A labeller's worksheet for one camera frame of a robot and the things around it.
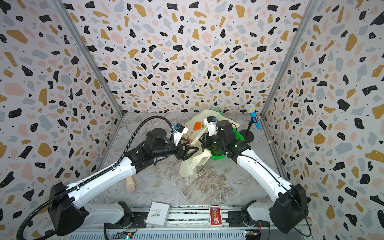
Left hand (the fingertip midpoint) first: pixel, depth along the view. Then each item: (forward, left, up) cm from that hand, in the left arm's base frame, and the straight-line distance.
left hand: (194, 143), depth 68 cm
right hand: (+6, 0, -2) cm, 7 cm away
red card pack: (-25, -10, -28) cm, 39 cm away
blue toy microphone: (+27, -34, -5) cm, 44 cm away
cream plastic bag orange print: (+13, -1, -4) cm, 13 cm away
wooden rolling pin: (-9, +35, -26) cm, 45 cm away
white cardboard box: (-24, +17, -24) cm, 39 cm away
